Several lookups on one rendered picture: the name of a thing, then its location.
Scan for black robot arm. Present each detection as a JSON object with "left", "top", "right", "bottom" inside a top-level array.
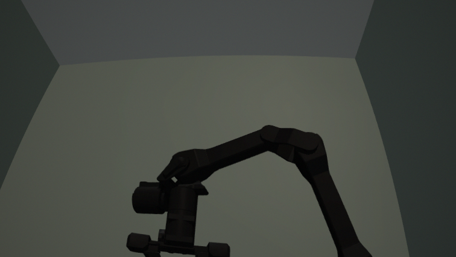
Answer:
[{"left": 131, "top": 125, "right": 372, "bottom": 257}]

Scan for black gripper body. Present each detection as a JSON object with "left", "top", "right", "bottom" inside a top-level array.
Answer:
[{"left": 126, "top": 209, "right": 230, "bottom": 257}]

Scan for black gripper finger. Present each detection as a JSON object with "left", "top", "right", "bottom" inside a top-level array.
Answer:
[{"left": 144, "top": 251, "right": 161, "bottom": 257}]

